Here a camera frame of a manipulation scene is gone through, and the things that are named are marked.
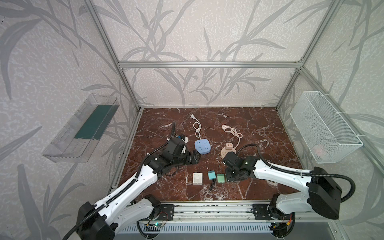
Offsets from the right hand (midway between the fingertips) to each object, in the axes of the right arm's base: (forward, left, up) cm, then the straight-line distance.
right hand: (228, 172), depth 83 cm
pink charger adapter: (+15, -2, +2) cm, 16 cm away
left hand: (+5, +17, +13) cm, 22 cm away
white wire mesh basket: (+5, -40, +30) cm, 50 cm away
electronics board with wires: (-24, +37, -4) cm, 45 cm away
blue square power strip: (+18, +14, -2) cm, 23 cm away
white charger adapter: (-3, +17, -2) cm, 17 cm away
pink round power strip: (+14, +1, -2) cm, 14 cm away
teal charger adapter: (-1, +9, -3) cm, 10 cm away
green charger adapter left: (-3, +4, -2) cm, 5 cm away
